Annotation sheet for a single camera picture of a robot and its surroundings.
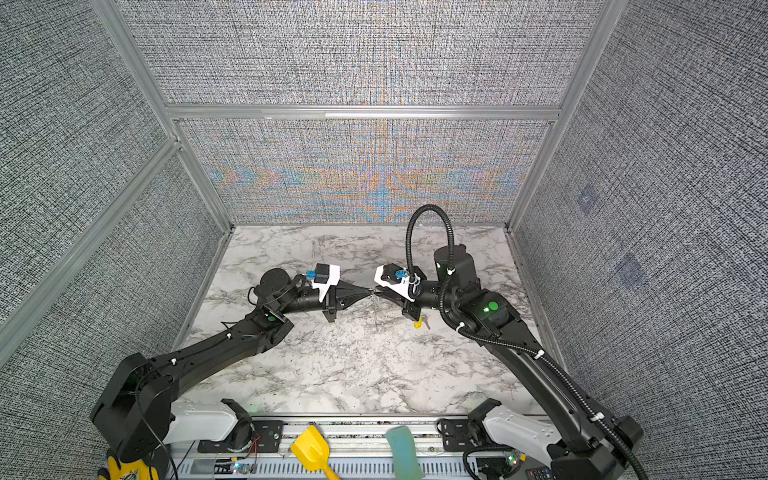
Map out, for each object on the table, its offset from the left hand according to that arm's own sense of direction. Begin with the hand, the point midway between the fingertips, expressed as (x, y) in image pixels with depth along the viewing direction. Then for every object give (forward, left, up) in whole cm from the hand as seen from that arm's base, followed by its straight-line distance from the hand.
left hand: (368, 292), depth 66 cm
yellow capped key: (+6, -15, -28) cm, 33 cm away
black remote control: (-32, -38, -28) cm, 57 cm away
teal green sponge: (-29, -7, -29) cm, 42 cm away
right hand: (+2, -3, +1) cm, 3 cm away
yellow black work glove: (-27, +59, -28) cm, 71 cm away
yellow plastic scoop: (-25, +15, -29) cm, 41 cm away
